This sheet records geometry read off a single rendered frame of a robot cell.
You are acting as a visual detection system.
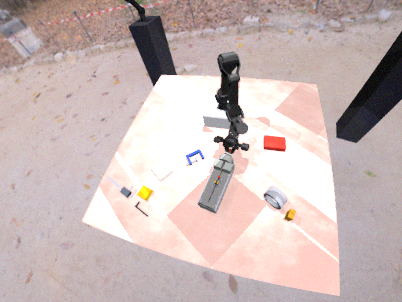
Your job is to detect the yellow block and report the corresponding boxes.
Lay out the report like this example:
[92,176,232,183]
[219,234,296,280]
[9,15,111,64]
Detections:
[137,185,153,200]

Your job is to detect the red rectangular block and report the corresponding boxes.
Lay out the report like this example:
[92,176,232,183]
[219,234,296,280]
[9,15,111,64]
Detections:
[263,135,286,152]

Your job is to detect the small orange block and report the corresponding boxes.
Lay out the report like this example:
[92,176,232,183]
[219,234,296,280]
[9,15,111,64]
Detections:
[284,209,296,221]

